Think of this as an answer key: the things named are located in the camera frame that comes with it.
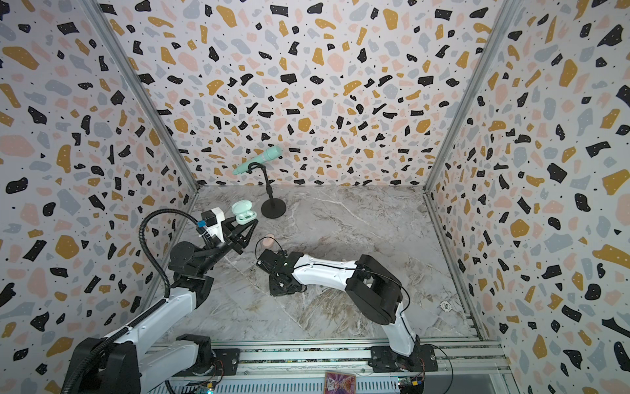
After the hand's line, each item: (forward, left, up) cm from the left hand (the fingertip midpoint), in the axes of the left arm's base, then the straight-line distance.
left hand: (255, 216), depth 70 cm
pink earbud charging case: (+11, +3, -31) cm, 33 cm away
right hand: (-10, -3, -27) cm, 29 cm away
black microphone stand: (+29, +5, -31) cm, 43 cm away
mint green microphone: (+28, 0, 0) cm, 28 cm away
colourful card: (-37, -24, -30) cm, 53 cm away
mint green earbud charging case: (+2, +4, 0) cm, 4 cm away
